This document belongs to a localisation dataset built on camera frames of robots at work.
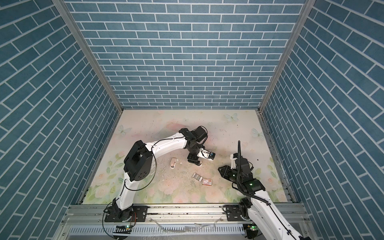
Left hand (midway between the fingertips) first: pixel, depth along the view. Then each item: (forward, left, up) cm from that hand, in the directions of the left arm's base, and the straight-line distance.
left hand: (201, 157), depth 90 cm
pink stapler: (-2, +17, -2) cm, 17 cm away
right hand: (-8, -9, +3) cm, 13 cm away
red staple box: (-14, -3, -3) cm, 15 cm away
